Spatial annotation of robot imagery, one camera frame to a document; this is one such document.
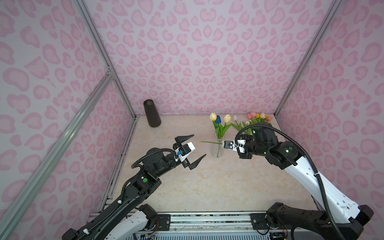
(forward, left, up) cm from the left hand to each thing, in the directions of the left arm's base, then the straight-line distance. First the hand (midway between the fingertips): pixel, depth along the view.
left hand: (197, 141), depth 62 cm
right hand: (+4, -16, -6) cm, 18 cm away
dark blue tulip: (+19, -12, -9) cm, 24 cm away
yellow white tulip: (+19, -9, -6) cm, 21 cm away
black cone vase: (+40, +31, -26) cm, 57 cm away
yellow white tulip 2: (+17, -15, -5) cm, 23 cm away
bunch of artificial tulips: (+42, -42, -33) cm, 67 cm away
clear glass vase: (+13, -13, -30) cm, 35 cm away
